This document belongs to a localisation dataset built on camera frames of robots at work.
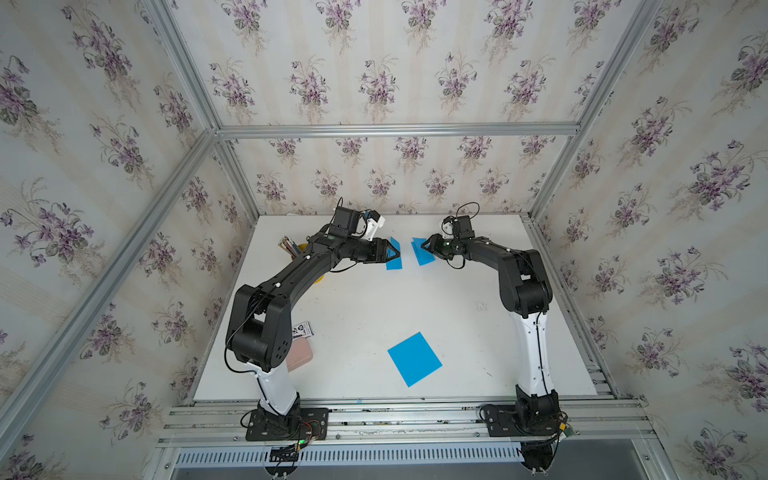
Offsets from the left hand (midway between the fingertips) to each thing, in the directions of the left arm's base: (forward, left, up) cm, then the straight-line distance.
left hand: (395, 255), depth 85 cm
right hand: (+17, -14, -17) cm, 28 cm away
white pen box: (-15, +28, -18) cm, 36 cm away
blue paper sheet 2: (+12, -11, -16) cm, 23 cm away
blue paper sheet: (+10, -2, -17) cm, 20 cm away
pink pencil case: (-21, +28, -20) cm, 40 cm away
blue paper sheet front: (-23, -6, -19) cm, 31 cm away
